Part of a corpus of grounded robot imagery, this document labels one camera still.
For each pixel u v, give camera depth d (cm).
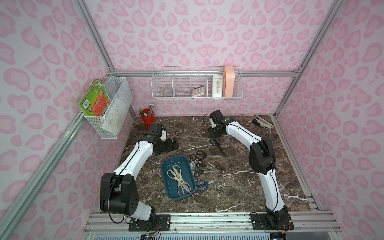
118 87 82
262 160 58
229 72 82
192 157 96
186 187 84
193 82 101
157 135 68
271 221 64
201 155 98
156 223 70
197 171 90
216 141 104
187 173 89
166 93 93
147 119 109
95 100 72
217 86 93
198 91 94
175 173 88
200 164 93
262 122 113
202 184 86
